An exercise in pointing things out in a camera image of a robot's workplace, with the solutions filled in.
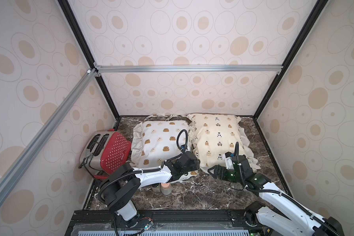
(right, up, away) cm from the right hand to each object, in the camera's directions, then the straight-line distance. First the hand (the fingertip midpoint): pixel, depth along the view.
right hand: (218, 170), depth 81 cm
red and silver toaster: (-62, +11, -2) cm, 63 cm away
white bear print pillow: (-37, +15, +11) cm, 42 cm away
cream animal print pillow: (0, +19, +14) cm, 23 cm away
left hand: (-8, +4, +2) cm, 9 cm away
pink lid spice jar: (-28, -8, -6) cm, 30 cm away
